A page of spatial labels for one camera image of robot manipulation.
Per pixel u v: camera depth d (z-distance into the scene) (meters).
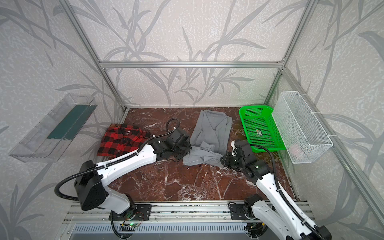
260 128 1.08
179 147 0.64
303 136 0.61
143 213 0.72
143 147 0.53
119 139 0.93
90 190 0.40
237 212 0.73
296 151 0.73
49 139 0.64
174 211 0.75
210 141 0.95
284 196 0.44
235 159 0.66
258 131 1.05
